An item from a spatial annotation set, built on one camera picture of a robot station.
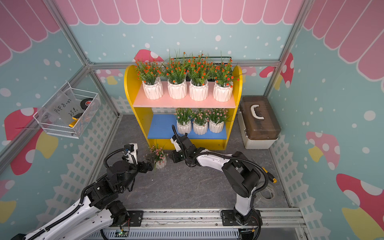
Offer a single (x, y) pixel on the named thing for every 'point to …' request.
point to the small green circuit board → (124, 234)
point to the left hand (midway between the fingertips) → (147, 155)
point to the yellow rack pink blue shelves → (156, 117)
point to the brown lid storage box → (260, 126)
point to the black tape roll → (86, 102)
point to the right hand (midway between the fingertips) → (170, 155)
